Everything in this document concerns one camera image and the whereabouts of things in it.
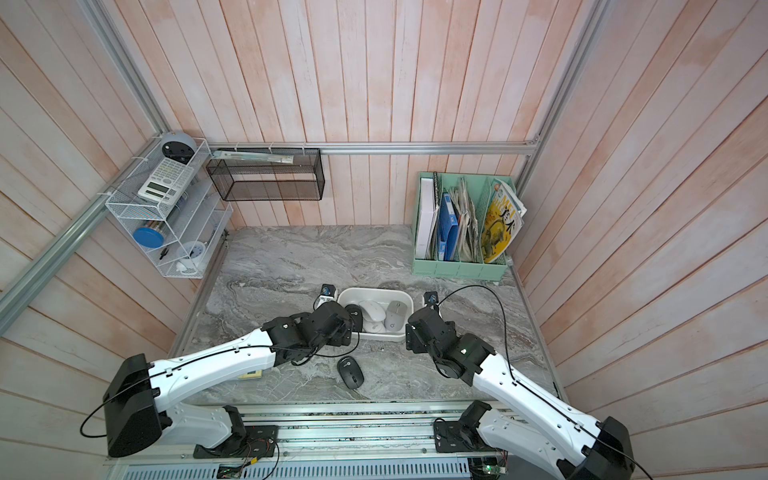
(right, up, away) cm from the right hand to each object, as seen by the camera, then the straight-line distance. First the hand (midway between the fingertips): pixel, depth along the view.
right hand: (422, 325), depth 80 cm
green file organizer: (+28, +14, +23) cm, 40 cm away
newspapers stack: (+19, +23, +22) cm, 36 cm away
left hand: (-24, 0, +1) cm, 24 cm away
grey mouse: (-7, 0, +13) cm, 14 cm away
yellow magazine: (+31, +31, +19) cm, 48 cm away
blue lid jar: (-72, +24, -4) cm, 76 cm away
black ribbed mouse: (-20, -14, +3) cm, 24 cm away
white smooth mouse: (-14, +2, +13) cm, 19 cm away
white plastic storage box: (-20, +6, +17) cm, 27 cm away
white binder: (+3, +31, +12) cm, 34 cm away
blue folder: (+10, +28, +14) cm, 33 cm away
